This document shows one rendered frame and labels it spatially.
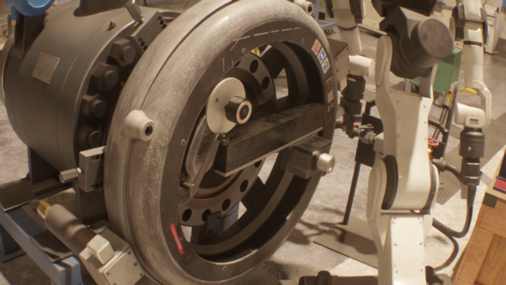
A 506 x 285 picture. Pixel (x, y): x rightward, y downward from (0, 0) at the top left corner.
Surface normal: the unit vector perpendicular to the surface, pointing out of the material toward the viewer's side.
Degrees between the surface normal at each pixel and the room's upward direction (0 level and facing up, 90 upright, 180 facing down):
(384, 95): 109
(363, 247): 0
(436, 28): 63
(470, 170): 76
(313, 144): 3
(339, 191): 0
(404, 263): 37
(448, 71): 90
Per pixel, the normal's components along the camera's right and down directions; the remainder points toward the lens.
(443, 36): 0.09, -0.07
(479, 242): -0.62, 0.24
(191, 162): 0.12, 0.31
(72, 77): -0.49, -0.24
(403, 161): 0.11, -0.43
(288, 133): 0.78, 0.31
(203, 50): 0.52, 0.00
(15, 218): 0.11, -0.92
